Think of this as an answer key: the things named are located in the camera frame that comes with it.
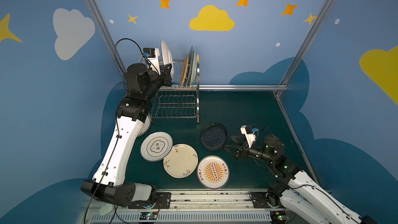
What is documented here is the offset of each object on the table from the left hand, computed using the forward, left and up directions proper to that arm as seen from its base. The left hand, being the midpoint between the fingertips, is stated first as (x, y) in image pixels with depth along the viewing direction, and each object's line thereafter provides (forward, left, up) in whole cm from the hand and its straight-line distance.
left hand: (171, 64), depth 61 cm
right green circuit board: (-46, -50, -51) cm, 85 cm away
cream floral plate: (-20, -1, -52) cm, 56 cm away
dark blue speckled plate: (-5, -21, -50) cm, 54 cm away
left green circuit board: (-46, +11, -51) cm, 70 cm away
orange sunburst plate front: (-26, -20, -51) cm, 61 cm away
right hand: (-19, -27, -28) cm, 43 cm away
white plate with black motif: (-12, +15, -49) cm, 53 cm away
